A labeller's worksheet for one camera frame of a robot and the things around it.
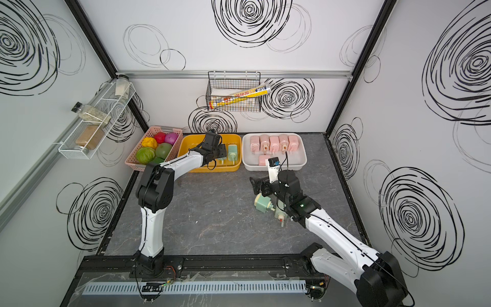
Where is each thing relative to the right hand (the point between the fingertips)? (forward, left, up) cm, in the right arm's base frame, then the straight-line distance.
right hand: (261, 176), depth 77 cm
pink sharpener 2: (+30, -3, -14) cm, 33 cm away
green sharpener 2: (+19, +20, -14) cm, 32 cm away
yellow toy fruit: (+29, +63, -12) cm, 70 cm away
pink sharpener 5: (+31, -19, -14) cm, 39 cm away
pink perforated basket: (+17, +69, -15) cm, 72 cm away
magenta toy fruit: (+33, +52, -13) cm, 63 cm away
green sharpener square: (-6, -2, -14) cm, 15 cm away
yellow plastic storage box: (+20, +17, -19) cm, 32 cm away
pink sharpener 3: (+29, -8, -13) cm, 33 cm away
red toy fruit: (+35, +59, -14) cm, 70 cm away
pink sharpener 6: (+20, -1, -15) cm, 25 cm away
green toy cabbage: (+19, +61, -12) cm, 65 cm away
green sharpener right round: (-11, -9, -14) cm, 20 cm away
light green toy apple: (+23, +53, -12) cm, 58 cm away
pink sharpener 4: (+32, -14, -14) cm, 37 cm away
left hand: (+24, +21, -12) cm, 34 cm away
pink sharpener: (+30, +3, -14) cm, 34 cm away
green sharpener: (+22, +15, -13) cm, 29 cm away
